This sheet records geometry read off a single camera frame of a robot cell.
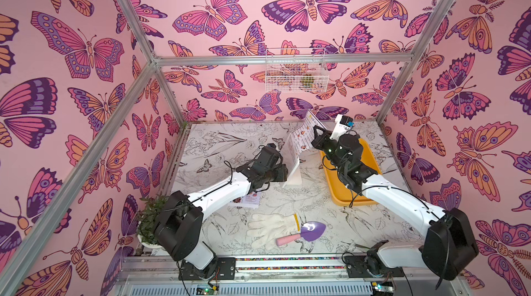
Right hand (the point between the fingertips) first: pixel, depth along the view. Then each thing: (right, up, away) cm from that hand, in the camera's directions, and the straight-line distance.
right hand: (316, 125), depth 77 cm
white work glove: (-18, -41, +7) cm, 46 cm away
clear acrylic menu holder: (-8, -13, +6) cm, 17 cm away
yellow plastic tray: (+30, -15, +23) cm, 40 cm away
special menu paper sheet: (-25, -32, +14) cm, 43 cm away
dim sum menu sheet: (-4, -3, +7) cm, 8 cm away
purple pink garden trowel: (-2, -42, +5) cm, 42 cm away
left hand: (-10, -18, +9) cm, 23 cm away
